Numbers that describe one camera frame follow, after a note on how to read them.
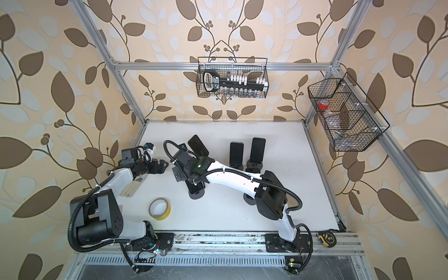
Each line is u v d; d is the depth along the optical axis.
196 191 0.85
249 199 0.86
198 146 0.93
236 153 0.88
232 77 0.82
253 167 0.99
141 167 0.75
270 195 0.47
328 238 0.73
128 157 0.71
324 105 0.88
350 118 0.74
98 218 0.43
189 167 0.59
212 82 0.85
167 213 0.81
